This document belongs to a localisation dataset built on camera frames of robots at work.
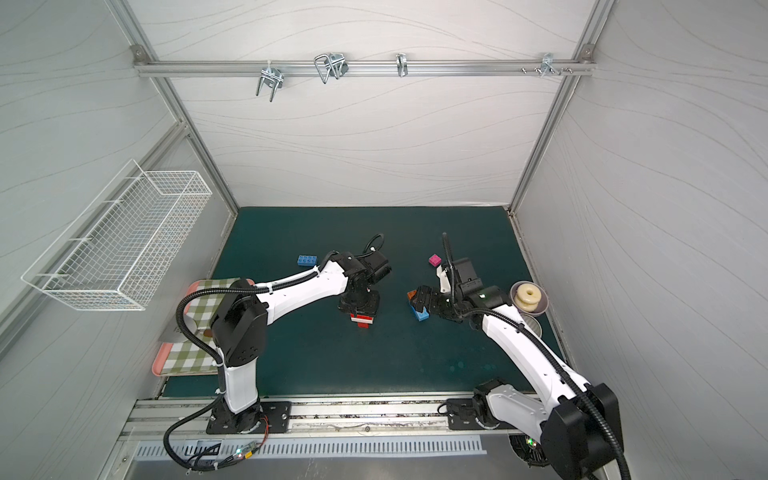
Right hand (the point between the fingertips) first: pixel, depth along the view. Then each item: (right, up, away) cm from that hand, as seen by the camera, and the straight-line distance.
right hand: (426, 303), depth 81 cm
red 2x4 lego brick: (-19, -5, +3) cm, 19 cm away
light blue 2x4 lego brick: (-40, +10, +23) cm, 47 cm away
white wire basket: (-74, +15, -12) cm, 76 cm away
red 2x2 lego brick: (-18, -8, +6) cm, 21 cm away
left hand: (-16, -4, +4) cm, 17 cm away
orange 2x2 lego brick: (-3, 0, +12) cm, 12 cm away
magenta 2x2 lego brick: (+6, +10, +22) cm, 25 cm away
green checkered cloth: (-65, -16, +1) cm, 67 cm away
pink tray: (-75, -13, +4) cm, 76 cm away
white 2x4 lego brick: (-19, -6, +5) cm, 20 cm away
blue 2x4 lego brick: (-1, -6, +7) cm, 9 cm away
